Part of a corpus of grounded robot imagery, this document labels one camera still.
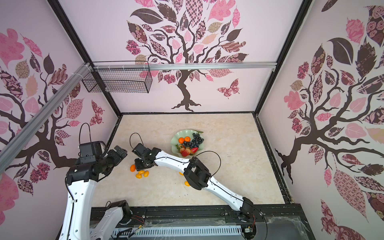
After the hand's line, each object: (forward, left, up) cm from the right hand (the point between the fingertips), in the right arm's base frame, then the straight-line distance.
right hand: (136, 165), depth 89 cm
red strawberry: (+7, -30, +2) cm, 31 cm away
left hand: (-5, +1, +17) cm, 18 cm away
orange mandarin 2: (+18, -26, 0) cm, 32 cm away
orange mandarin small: (-2, +2, 0) cm, 3 cm away
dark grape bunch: (+13, -36, +4) cm, 38 cm away
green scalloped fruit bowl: (+17, -22, +1) cm, 28 cm away
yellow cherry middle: (-4, -3, -1) cm, 5 cm away
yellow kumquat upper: (-5, -27, -2) cm, 28 cm away
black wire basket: (+47, +13, +31) cm, 58 cm away
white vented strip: (-33, -27, -3) cm, 43 cm away
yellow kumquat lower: (-11, -31, -2) cm, 33 cm away
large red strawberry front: (+9, -36, +2) cm, 37 cm away
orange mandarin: (+19, -30, 0) cm, 36 cm away
